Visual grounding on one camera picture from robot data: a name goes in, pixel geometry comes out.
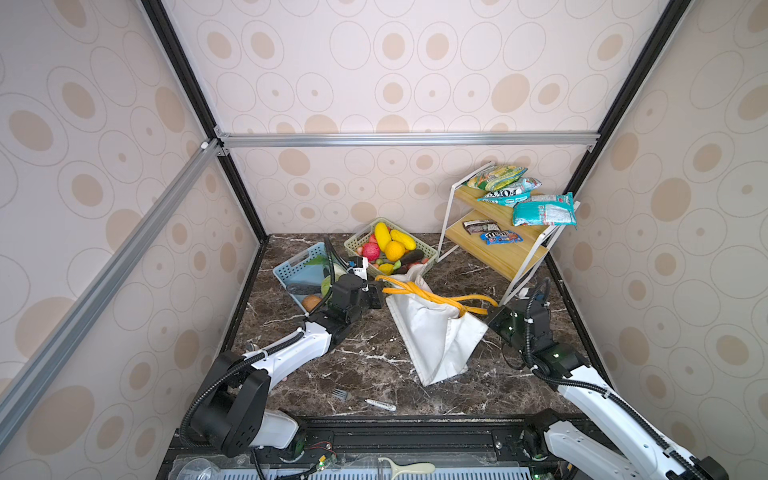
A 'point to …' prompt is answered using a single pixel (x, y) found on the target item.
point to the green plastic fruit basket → (353, 242)
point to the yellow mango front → (383, 235)
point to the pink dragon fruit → (371, 249)
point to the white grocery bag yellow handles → (438, 332)
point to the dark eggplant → (411, 256)
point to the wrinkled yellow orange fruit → (394, 251)
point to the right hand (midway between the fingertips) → (491, 308)
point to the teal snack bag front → (545, 210)
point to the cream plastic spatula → (418, 467)
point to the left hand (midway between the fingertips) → (388, 277)
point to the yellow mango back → (403, 240)
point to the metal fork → (342, 394)
